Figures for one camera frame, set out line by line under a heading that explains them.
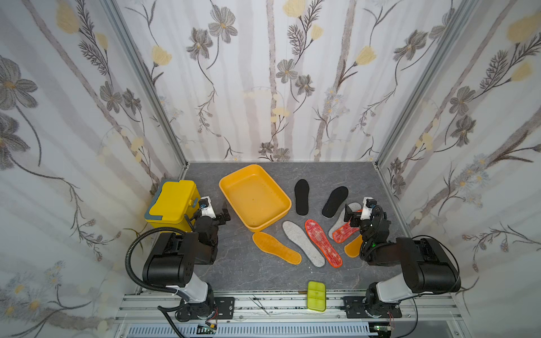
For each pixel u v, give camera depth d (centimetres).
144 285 45
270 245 89
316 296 76
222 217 83
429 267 45
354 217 82
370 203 76
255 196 105
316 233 93
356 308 73
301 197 105
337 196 108
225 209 85
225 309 74
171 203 86
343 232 93
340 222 95
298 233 93
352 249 88
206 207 77
